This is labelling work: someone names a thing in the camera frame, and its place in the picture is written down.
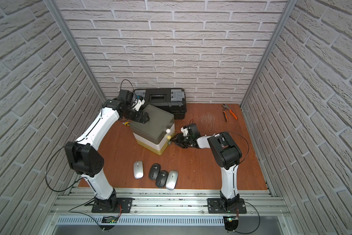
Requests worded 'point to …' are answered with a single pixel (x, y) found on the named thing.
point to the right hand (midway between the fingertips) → (173, 141)
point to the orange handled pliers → (225, 106)
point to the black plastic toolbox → (175, 97)
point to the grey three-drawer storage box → (155, 134)
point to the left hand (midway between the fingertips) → (144, 115)
